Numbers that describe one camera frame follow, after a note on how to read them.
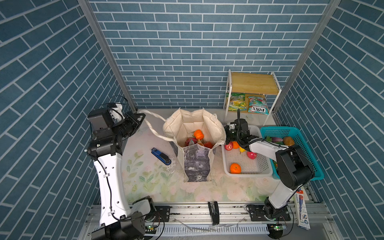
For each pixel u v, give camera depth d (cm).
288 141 96
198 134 96
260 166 88
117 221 36
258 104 99
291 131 99
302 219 72
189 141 87
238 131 74
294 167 48
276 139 100
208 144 87
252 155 89
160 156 89
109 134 47
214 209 74
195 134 96
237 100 102
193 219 74
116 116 57
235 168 84
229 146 94
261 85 89
